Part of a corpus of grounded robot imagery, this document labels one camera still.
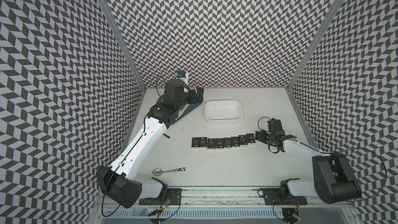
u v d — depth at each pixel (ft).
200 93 2.15
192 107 3.44
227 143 2.92
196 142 2.92
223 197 2.45
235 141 2.92
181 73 2.03
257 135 3.00
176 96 1.83
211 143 2.91
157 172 2.55
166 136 3.15
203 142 2.92
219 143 2.92
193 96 2.08
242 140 2.92
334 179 1.38
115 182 1.22
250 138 2.98
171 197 2.37
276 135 2.32
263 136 2.70
